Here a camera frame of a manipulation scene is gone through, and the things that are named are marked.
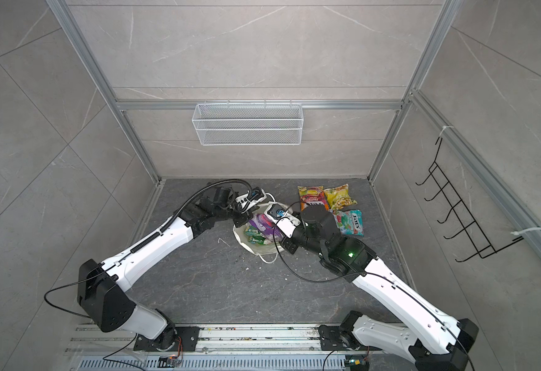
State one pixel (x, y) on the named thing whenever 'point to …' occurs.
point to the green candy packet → (254, 236)
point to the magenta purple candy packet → (265, 226)
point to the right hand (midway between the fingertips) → (279, 221)
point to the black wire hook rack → (447, 195)
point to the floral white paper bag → (267, 253)
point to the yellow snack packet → (338, 197)
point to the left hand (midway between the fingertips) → (258, 201)
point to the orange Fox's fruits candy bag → (312, 195)
